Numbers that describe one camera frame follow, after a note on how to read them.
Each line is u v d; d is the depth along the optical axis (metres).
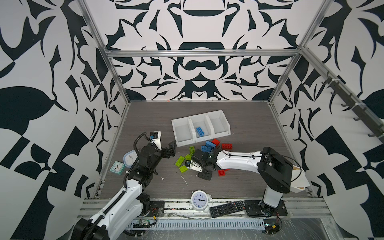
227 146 0.94
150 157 0.61
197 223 0.71
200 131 1.01
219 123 1.07
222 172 0.85
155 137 0.69
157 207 0.74
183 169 0.85
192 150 0.73
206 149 0.94
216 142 0.96
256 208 0.74
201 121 1.07
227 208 0.73
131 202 0.53
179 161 0.89
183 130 1.02
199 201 0.74
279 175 0.46
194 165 0.75
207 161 0.63
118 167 0.85
